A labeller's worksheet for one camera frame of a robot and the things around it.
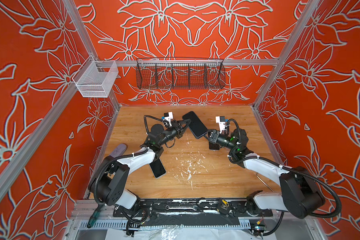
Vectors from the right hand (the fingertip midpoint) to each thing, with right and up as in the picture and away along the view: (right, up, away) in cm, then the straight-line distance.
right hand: (198, 132), depth 73 cm
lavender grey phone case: (-47, -13, +18) cm, 52 cm away
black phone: (-22, -22, +12) cm, 34 cm away
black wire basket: (-9, +37, +25) cm, 46 cm away
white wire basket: (-63, +33, +19) cm, 74 cm away
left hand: (-3, +6, -1) cm, 7 cm away
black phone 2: (0, +3, 0) cm, 3 cm away
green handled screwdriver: (-50, -40, -3) cm, 64 cm away
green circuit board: (+28, -45, -5) cm, 53 cm away
